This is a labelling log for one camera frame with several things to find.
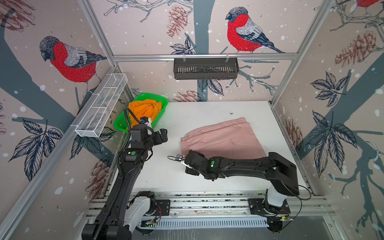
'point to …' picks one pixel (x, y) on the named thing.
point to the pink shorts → (232, 138)
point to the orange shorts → (145, 108)
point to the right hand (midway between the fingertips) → (188, 161)
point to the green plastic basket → (120, 122)
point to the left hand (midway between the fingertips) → (158, 131)
